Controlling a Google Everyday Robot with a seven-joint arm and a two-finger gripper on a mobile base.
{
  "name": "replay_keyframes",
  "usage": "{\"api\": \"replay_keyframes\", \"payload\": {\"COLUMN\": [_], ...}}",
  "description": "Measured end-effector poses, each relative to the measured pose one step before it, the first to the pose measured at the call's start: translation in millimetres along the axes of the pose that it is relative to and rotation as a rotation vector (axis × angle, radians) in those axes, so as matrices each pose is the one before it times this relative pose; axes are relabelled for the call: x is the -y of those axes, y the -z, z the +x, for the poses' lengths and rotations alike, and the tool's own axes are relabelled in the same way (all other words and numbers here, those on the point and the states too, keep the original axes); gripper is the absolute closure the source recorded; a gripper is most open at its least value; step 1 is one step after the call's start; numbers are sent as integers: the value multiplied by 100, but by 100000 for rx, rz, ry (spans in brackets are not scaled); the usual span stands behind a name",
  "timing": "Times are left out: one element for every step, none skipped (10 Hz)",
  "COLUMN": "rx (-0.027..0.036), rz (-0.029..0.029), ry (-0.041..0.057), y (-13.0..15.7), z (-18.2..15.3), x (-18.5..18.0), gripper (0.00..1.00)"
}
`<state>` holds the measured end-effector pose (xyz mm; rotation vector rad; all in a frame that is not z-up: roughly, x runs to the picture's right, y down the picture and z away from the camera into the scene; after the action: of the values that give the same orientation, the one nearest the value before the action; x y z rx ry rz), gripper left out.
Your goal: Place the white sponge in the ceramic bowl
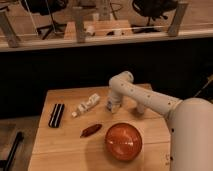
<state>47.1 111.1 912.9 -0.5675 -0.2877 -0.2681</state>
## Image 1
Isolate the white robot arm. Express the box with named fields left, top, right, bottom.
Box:
left=107, top=71, right=213, bottom=171

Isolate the orange ceramic bowl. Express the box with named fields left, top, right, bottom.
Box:
left=105, top=123, right=142, bottom=162

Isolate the white plastic bottle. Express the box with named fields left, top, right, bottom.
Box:
left=71, top=93, right=100, bottom=117

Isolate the right black office chair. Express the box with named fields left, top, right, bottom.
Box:
left=132, top=0, right=178, bottom=33

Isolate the black office chair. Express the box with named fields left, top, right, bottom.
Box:
left=132, top=0, right=178, bottom=33
left=21, top=0, right=68, bottom=39

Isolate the black bar on floor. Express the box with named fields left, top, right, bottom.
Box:
left=0, top=132, right=24, bottom=171

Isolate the left black office chair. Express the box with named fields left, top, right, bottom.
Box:
left=21, top=0, right=68, bottom=39

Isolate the middle grey railing post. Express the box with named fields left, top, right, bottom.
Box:
left=73, top=6, right=86, bottom=43

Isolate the grey railing post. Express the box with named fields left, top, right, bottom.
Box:
left=0, top=11, right=19, bottom=48
left=167, top=1, right=188, bottom=37
left=73, top=6, right=86, bottom=43

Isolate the right grey railing post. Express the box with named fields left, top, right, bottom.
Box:
left=167, top=1, right=188, bottom=37

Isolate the left grey railing post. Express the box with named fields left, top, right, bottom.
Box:
left=0, top=11, right=19, bottom=48

